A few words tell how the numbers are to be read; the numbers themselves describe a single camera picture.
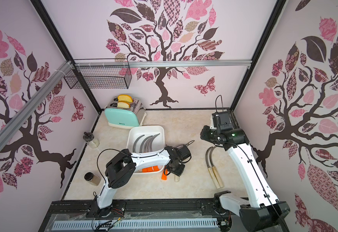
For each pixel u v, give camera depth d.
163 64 0.92
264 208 0.36
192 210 0.74
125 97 1.00
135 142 1.00
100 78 1.22
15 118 0.58
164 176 0.84
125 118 0.98
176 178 0.82
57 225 0.70
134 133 1.01
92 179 0.76
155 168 0.85
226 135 0.48
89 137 0.90
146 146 0.98
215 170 0.85
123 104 0.97
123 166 0.55
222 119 0.52
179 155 0.70
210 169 0.86
